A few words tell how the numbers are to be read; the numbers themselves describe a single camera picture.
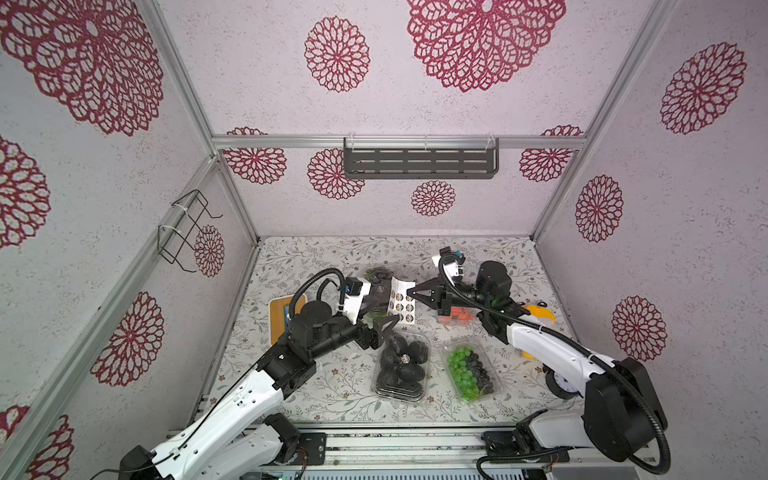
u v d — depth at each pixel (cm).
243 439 58
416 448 75
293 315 51
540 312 93
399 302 72
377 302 71
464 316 67
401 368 80
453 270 66
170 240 73
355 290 58
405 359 80
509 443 75
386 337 62
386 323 62
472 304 54
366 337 59
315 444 75
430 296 69
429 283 70
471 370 81
